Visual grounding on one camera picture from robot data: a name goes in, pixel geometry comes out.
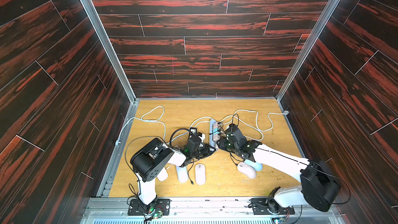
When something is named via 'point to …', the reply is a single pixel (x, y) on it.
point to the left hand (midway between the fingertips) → (216, 150)
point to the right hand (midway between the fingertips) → (219, 140)
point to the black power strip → (193, 130)
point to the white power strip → (214, 132)
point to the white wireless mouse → (162, 175)
